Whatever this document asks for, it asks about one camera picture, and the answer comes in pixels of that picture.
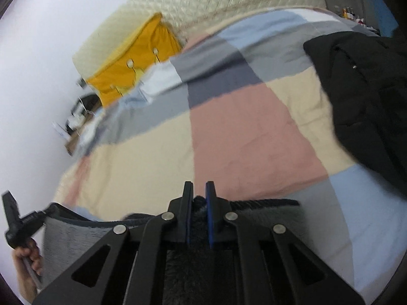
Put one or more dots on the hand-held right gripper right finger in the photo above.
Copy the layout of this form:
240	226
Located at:
210	222

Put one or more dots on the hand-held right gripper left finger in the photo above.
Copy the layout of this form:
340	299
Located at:
187	219

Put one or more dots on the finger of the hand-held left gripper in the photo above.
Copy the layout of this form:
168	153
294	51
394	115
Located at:
33	218

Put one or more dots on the grey fleece zip jacket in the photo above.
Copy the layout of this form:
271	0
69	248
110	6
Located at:
73	241

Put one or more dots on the person's left hand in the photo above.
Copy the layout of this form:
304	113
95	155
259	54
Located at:
30	252

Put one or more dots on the wooden nightstand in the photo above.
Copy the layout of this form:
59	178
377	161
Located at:
73	141

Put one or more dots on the white bottle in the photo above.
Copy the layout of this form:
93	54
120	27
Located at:
60	130

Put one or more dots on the patchwork checked duvet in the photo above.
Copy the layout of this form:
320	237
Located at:
248	127

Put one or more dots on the white box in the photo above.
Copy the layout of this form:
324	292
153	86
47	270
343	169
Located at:
78	119

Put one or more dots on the black bag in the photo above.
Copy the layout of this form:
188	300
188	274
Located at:
90	100

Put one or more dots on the yellow crown pillow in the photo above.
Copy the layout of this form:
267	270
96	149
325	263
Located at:
140	54

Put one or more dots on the black jacket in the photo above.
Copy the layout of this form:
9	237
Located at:
365	101

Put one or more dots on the row of small bottles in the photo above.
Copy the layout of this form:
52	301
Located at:
349	14

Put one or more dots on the blue towel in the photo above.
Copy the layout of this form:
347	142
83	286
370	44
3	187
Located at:
388	19

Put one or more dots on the black wall socket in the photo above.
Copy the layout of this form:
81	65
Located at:
81	83

